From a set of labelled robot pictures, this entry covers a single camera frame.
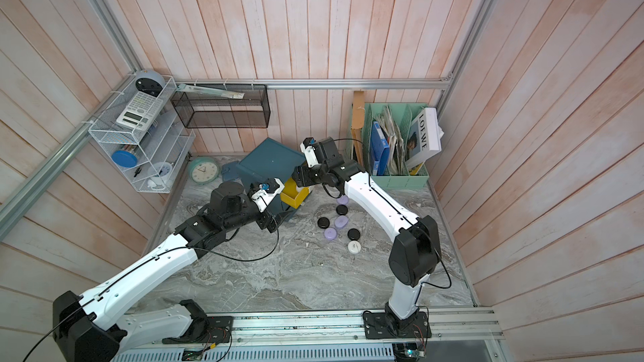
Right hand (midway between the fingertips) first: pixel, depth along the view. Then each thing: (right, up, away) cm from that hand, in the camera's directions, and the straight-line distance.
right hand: (299, 173), depth 84 cm
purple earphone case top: (+17, -11, +18) cm, 27 cm away
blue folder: (+31, +9, +14) cm, 35 cm away
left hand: (-5, -9, -10) cm, 14 cm away
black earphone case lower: (+20, -23, +9) cm, 32 cm away
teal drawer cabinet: (-11, +5, +5) cm, 13 cm away
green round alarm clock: (-42, +1, +21) cm, 47 cm away
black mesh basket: (-34, +29, +21) cm, 49 cm away
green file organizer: (+38, +22, +17) cm, 48 cm away
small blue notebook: (-34, +1, +27) cm, 43 cm away
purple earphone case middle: (+16, -19, +12) cm, 27 cm away
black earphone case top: (+16, -15, +17) cm, 28 cm away
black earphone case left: (+8, -19, +12) cm, 24 cm away
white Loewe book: (+46, +13, +7) cm, 48 cm away
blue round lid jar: (-54, +4, -7) cm, 55 cm away
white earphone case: (+19, -26, +4) cm, 33 cm away
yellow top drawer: (-2, -7, -4) cm, 9 cm away
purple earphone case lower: (+11, -23, +9) cm, 27 cm away
